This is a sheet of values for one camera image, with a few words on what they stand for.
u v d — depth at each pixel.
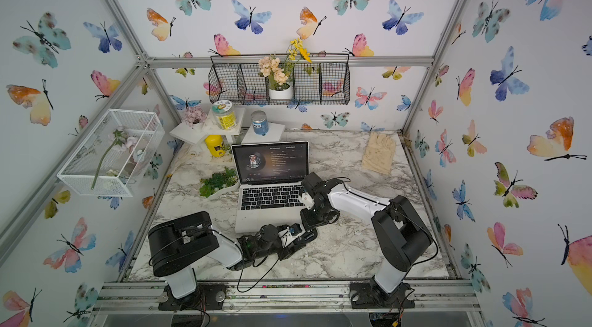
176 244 0.48
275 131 0.99
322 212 0.74
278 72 0.81
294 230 0.74
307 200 0.82
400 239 0.45
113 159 0.73
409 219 0.48
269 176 0.96
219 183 0.94
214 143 1.02
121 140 0.75
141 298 0.76
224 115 0.85
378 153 1.11
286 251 0.76
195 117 0.91
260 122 0.93
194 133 0.97
